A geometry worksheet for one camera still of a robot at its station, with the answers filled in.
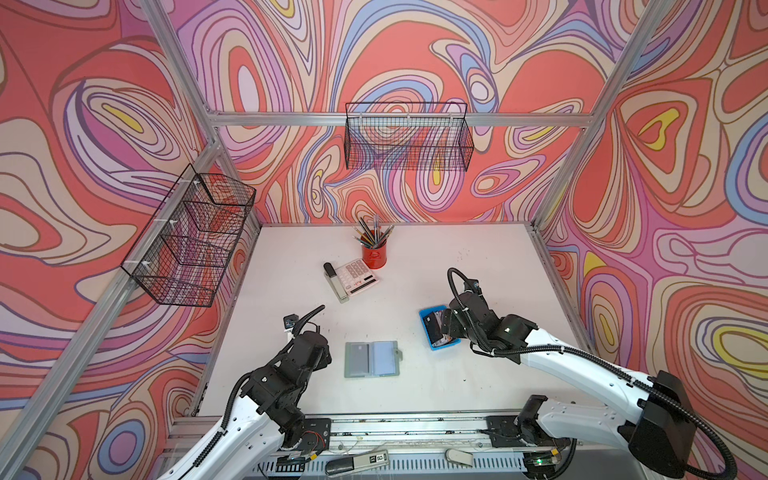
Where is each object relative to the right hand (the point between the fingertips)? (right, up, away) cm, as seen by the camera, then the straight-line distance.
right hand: (458, 324), depth 82 cm
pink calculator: (-31, +12, +20) cm, 38 cm away
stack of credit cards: (-5, -2, +9) cm, 11 cm away
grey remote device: (-27, -27, -16) cm, 41 cm away
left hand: (-38, -5, -2) cm, 38 cm away
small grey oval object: (-3, -27, -14) cm, 31 cm away
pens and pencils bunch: (-24, +24, +22) cm, 41 cm away
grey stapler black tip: (-37, +10, +17) cm, 42 cm away
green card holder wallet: (-24, -11, +4) cm, 27 cm away
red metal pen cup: (-24, +18, +22) cm, 38 cm away
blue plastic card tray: (-8, +1, +10) cm, 13 cm away
